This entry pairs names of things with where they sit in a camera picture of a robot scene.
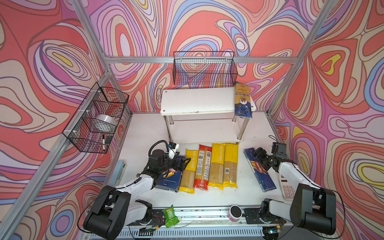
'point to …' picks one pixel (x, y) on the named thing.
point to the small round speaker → (235, 213)
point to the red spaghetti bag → (201, 181)
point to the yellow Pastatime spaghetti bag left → (187, 185)
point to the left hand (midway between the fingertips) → (185, 156)
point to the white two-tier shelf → (203, 115)
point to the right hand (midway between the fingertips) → (256, 158)
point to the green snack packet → (171, 219)
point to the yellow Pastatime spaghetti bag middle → (217, 166)
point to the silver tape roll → (105, 122)
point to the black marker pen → (103, 143)
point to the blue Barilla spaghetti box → (262, 175)
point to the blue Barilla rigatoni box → (170, 179)
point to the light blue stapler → (119, 166)
